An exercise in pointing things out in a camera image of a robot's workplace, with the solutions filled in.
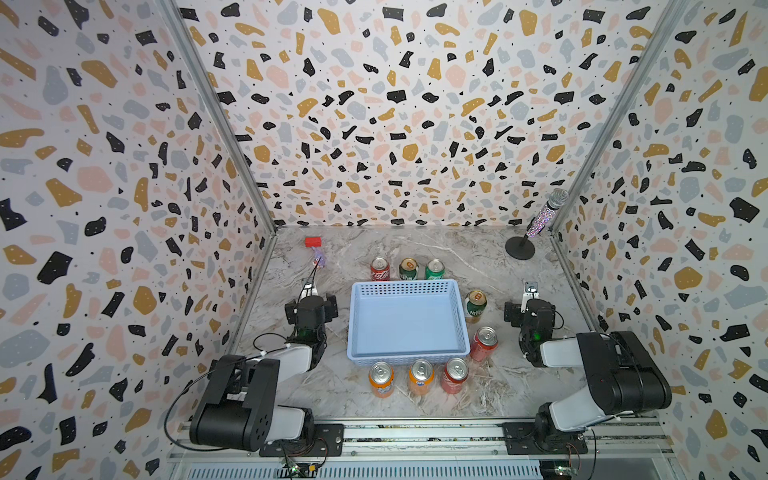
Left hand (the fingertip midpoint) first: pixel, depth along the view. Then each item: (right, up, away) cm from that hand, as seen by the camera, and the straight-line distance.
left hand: (313, 296), depth 91 cm
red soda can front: (+40, -17, -16) cm, 47 cm away
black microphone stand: (+73, +16, +25) cm, 78 cm away
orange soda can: (+22, -18, -16) cm, 33 cm away
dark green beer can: (+49, -1, -3) cm, 49 cm away
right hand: (+68, -2, +4) cm, 68 cm away
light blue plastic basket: (+27, -8, +4) cm, 29 cm away
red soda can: (+49, -11, -11) cm, 51 cm away
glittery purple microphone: (+70, +28, -7) cm, 76 cm away
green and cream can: (+29, +8, +6) cm, 31 cm away
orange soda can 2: (+32, -18, -16) cm, 40 cm away
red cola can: (+20, +8, +6) cm, 22 cm away
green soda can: (+37, +8, +6) cm, 39 cm away
